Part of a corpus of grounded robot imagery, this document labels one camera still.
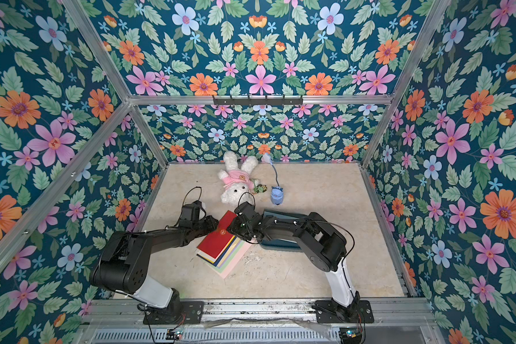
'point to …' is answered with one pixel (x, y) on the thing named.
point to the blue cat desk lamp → (276, 191)
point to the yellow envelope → (236, 241)
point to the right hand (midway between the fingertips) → (228, 230)
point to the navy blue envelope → (213, 264)
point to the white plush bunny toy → (239, 187)
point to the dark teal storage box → (282, 244)
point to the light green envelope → (223, 267)
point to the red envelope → (219, 240)
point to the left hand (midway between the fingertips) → (220, 221)
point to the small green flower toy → (260, 188)
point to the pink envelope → (236, 260)
